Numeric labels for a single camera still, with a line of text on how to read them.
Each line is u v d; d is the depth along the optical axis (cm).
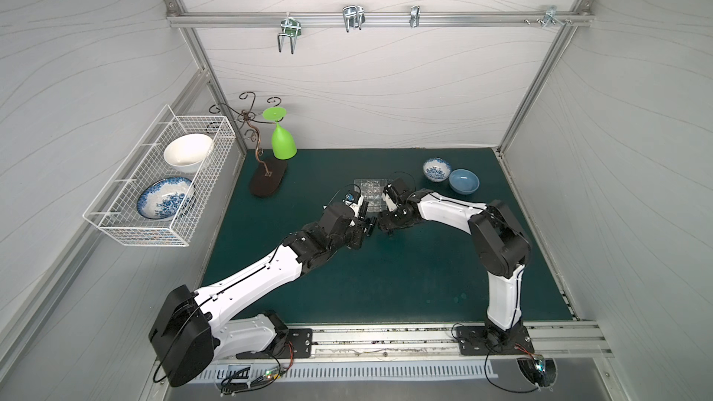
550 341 76
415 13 72
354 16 76
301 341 73
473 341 73
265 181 110
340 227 59
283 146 92
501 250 52
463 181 108
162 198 65
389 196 82
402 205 76
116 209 57
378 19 78
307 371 70
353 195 69
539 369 71
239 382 69
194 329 38
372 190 101
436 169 112
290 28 78
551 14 77
